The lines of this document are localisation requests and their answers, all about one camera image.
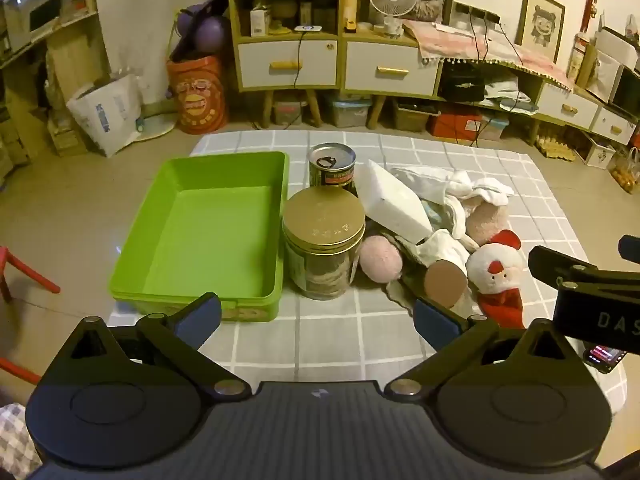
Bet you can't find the wooden white drawer cabinet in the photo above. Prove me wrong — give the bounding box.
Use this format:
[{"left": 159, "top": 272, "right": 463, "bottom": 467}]
[{"left": 340, "top": 25, "right": 443, "bottom": 131}]

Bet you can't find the black bag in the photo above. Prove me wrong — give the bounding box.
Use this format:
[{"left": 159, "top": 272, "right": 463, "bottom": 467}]
[{"left": 442, "top": 75, "right": 486, "bottom": 103}]

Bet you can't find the brown round coaster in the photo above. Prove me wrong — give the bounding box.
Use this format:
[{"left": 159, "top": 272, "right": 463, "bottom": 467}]
[{"left": 424, "top": 258, "right": 469, "bottom": 309}]

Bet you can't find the santa plush toy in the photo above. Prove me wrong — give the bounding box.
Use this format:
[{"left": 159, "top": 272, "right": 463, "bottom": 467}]
[{"left": 465, "top": 230, "right": 526, "bottom": 330}]

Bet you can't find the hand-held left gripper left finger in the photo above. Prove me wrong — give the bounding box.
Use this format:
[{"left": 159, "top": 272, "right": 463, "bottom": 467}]
[{"left": 65, "top": 291, "right": 253, "bottom": 402}]

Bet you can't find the clear plastic storage box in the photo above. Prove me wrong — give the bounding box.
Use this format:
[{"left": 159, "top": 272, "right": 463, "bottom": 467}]
[{"left": 330, "top": 97, "right": 373, "bottom": 128}]

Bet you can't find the smartphone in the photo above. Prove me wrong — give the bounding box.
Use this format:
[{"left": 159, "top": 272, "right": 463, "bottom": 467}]
[{"left": 584, "top": 344, "right": 628, "bottom": 375}]

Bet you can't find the green plastic box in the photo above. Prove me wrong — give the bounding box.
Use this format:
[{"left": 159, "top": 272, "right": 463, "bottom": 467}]
[{"left": 109, "top": 151, "right": 291, "bottom": 322}]

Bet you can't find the long low wooden cabinet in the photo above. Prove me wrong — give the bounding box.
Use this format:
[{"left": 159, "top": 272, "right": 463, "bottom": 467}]
[{"left": 435, "top": 55, "right": 640, "bottom": 161}]

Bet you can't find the grey checked mat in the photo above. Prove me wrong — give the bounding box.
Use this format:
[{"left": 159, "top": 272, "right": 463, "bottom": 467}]
[{"left": 107, "top": 130, "right": 628, "bottom": 411}]

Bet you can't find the purple ball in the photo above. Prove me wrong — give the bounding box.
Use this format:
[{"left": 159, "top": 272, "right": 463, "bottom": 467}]
[{"left": 195, "top": 16, "right": 230, "bottom": 53}]

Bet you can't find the white foam block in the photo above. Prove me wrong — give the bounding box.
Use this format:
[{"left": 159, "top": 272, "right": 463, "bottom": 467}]
[{"left": 354, "top": 159, "right": 435, "bottom": 246}]

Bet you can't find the red stool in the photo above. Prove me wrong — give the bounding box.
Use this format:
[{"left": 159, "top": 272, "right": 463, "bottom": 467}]
[{"left": 0, "top": 247, "right": 61, "bottom": 386}]

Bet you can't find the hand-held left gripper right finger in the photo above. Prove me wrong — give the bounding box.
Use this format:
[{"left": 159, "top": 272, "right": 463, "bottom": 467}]
[{"left": 386, "top": 296, "right": 585, "bottom": 402}]

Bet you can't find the pink table runner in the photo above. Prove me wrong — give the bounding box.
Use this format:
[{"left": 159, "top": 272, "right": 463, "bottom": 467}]
[{"left": 402, "top": 20, "right": 576, "bottom": 91}]

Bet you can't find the tall wooden shelf cabinet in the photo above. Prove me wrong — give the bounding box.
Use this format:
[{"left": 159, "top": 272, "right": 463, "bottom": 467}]
[{"left": 227, "top": 0, "right": 343, "bottom": 128}]

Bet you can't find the gold lid glass jar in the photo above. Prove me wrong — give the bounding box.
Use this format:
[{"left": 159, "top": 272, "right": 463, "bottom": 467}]
[{"left": 281, "top": 186, "right": 367, "bottom": 301}]

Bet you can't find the tall black drink can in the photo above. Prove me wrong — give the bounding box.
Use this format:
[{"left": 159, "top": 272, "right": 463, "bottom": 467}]
[{"left": 307, "top": 143, "right": 357, "bottom": 196}]

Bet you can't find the pink round plush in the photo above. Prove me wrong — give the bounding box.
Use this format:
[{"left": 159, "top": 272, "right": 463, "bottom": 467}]
[{"left": 359, "top": 234, "right": 405, "bottom": 282}]

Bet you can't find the egg carton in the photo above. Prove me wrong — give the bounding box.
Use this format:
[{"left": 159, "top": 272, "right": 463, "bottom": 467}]
[{"left": 537, "top": 135, "right": 578, "bottom": 161}]

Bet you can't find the framed cartoon girl picture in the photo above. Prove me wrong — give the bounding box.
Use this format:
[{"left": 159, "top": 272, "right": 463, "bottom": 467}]
[{"left": 515, "top": 0, "right": 566, "bottom": 63}]

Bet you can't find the wooden wall shelving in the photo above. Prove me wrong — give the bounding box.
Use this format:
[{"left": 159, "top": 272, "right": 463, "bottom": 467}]
[{"left": 0, "top": 0, "right": 108, "bottom": 161}]

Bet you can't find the pink rabbit plush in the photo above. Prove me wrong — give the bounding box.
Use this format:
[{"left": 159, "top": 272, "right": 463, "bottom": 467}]
[{"left": 445, "top": 170, "right": 516, "bottom": 248}]

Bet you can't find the white printed sack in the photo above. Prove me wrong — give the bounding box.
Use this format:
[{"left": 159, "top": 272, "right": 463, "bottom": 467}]
[{"left": 66, "top": 74, "right": 143, "bottom": 157}]

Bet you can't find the orange printed bag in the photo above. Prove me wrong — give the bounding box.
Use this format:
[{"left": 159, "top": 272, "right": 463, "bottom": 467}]
[{"left": 166, "top": 55, "right": 230, "bottom": 135}]

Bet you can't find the red cardboard box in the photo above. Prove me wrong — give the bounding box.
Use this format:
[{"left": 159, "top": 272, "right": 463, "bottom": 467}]
[{"left": 430, "top": 112, "right": 483, "bottom": 138}]

